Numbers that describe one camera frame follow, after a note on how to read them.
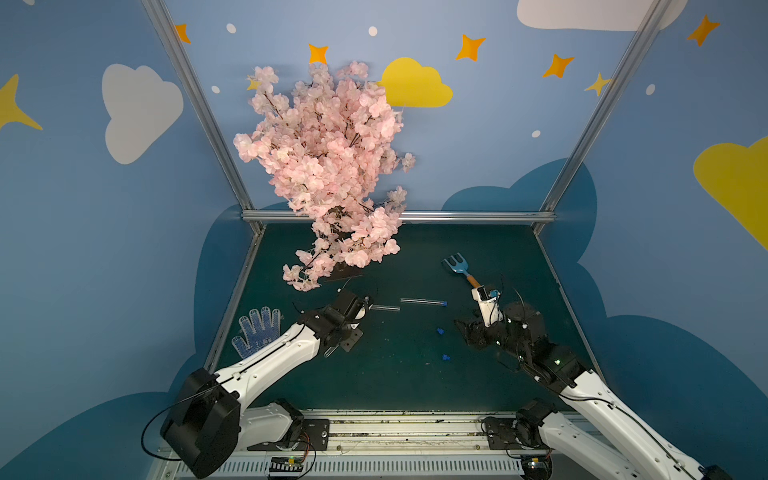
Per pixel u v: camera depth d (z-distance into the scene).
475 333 0.66
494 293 0.64
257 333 0.92
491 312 0.64
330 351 0.88
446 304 0.99
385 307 0.99
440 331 0.93
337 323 0.63
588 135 0.93
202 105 0.85
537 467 0.73
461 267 1.08
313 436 0.74
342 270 1.08
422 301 1.00
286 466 0.73
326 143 0.68
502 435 0.74
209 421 0.40
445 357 0.87
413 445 0.73
